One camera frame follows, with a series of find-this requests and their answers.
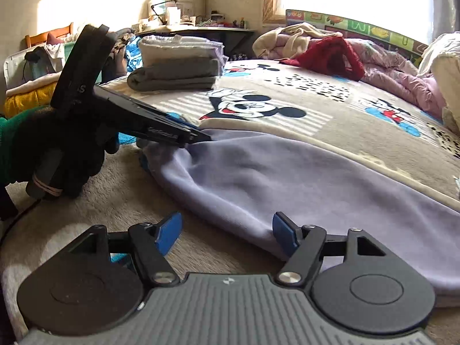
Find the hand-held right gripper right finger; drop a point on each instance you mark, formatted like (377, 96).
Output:
(284, 235)

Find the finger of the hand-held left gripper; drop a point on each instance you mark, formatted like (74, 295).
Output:
(176, 119)
(194, 137)

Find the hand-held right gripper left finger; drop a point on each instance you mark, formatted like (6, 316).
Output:
(169, 233)

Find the lavender pants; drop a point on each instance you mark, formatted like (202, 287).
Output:
(287, 187)

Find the person's left forearm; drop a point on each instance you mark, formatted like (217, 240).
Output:
(9, 143)

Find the pile of dark clothes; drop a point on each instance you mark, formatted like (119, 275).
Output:
(118, 50)

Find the person's left hand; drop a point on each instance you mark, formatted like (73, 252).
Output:
(82, 143)

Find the grey folded garment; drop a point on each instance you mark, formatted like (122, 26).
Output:
(172, 75)

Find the blue bag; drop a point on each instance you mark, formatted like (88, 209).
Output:
(133, 55)

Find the wooden chair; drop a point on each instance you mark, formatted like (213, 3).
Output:
(46, 36)

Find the pink folded garment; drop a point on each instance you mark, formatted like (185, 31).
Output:
(32, 85)

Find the beige folded garment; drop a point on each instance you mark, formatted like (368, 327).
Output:
(179, 55)

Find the white storage box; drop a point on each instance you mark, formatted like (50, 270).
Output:
(16, 68)

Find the yellow sweater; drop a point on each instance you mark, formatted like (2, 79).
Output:
(25, 104)

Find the lavender folded garment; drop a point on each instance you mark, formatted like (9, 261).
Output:
(179, 40)

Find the dark desk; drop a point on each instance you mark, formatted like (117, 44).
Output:
(215, 33)

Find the cluttered wooden desk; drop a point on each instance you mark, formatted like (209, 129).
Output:
(172, 12)

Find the cartoon printed blanket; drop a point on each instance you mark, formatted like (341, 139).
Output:
(323, 115)

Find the cream garment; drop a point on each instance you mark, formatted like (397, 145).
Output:
(284, 36)

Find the red garment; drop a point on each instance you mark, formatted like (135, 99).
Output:
(323, 55)

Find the pink quilt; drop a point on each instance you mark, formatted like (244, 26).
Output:
(395, 75)

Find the colourful alphabet play mat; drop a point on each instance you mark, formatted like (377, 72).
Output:
(377, 30)

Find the white quilt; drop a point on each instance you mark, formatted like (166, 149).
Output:
(444, 68)

